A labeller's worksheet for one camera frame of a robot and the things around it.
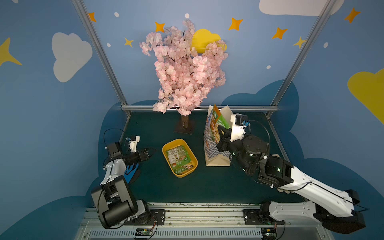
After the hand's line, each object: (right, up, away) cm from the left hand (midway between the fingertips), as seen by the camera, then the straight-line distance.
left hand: (151, 150), depth 85 cm
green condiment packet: (+16, -7, +8) cm, 19 cm away
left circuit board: (0, -38, -14) cm, 40 cm away
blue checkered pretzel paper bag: (+37, -4, +1) cm, 37 cm away
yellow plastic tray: (+12, +3, +11) cm, 17 cm away
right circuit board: (+62, -39, -14) cm, 74 cm away
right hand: (+36, +14, -27) cm, 47 cm away
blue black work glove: (-7, -10, -12) cm, 17 cm away
